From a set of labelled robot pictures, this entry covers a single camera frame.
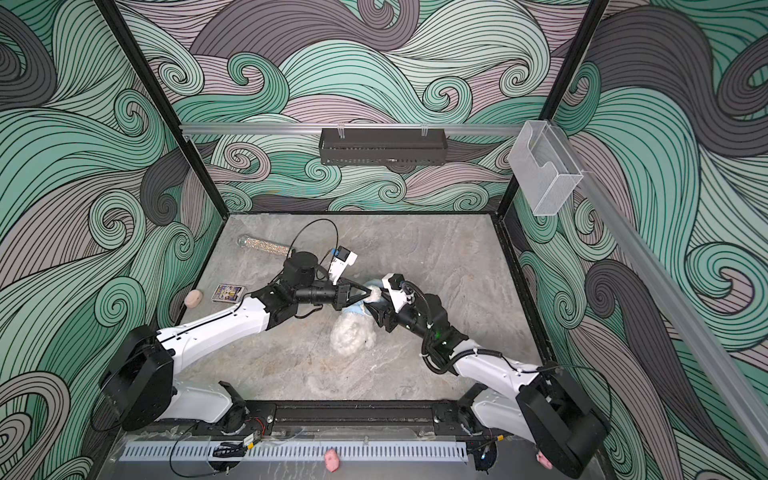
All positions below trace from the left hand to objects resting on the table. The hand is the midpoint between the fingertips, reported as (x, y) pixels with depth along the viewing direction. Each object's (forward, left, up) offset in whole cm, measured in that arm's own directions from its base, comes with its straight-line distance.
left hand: (372, 293), depth 74 cm
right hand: (+1, 0, -4) cm, 5 cm away
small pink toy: (-33, +8, -18) cm, 38 cm away
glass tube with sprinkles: (+29, +42, -19) cm, 55 cm away
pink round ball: (+7, +57, -19) cm, 61 cm away
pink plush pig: (-32, -40, -17) cm, 54 cm away
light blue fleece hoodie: (-2, +3, -3) cm, 5 cm away
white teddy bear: (-9, +4, -3) cm, 11 cm away
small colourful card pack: (+10, +48, -20) cm, 52 cm away
